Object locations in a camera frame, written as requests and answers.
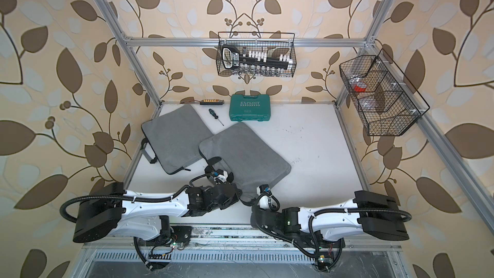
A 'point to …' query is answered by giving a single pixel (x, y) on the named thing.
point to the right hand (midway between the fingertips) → (250, 211)
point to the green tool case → (249, 108)
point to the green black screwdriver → (215, 116)
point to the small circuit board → (324, 262)
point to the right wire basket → (386, 101)
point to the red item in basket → (359, 89)
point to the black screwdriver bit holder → (211, 102)
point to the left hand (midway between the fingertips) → (243, 191)
